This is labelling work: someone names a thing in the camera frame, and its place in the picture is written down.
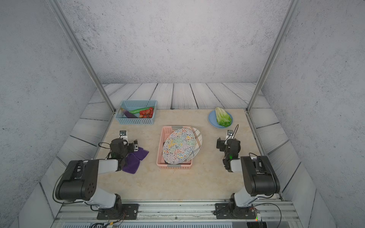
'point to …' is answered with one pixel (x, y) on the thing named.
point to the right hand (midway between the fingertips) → (228, 137)
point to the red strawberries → (147, 113)
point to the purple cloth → (132, 160)
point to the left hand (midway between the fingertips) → (131, 139)
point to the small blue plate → (213, 120)
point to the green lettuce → (223, 118)
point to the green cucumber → (139, 110)
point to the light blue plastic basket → (133, 105)
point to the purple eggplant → (128, 115)
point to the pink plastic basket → (164, 131)
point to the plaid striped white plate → (197, 144)
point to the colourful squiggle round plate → (177, 146)
